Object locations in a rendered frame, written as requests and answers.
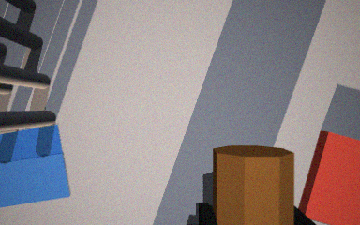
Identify orange-brown faceted cylinder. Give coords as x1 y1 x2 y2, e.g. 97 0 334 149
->
213 145 294 225

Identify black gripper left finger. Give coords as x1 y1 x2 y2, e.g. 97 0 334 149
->
199 202 218 225

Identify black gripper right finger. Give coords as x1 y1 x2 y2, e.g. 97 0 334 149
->
294 206 317 225

